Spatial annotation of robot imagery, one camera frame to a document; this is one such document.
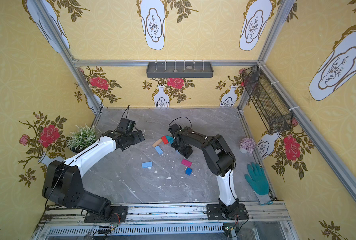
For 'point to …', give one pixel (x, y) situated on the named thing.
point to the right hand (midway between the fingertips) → (177, 152)
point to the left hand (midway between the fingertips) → (139, 138)
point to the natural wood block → (158, 142)
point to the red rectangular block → (164, 140)
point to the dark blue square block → (188, 171)
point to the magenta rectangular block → (186, 162)
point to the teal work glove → (260, 183)
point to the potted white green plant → (81, 138)
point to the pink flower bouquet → (248, 144)
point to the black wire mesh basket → (276, 115)
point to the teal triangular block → (170, 139)
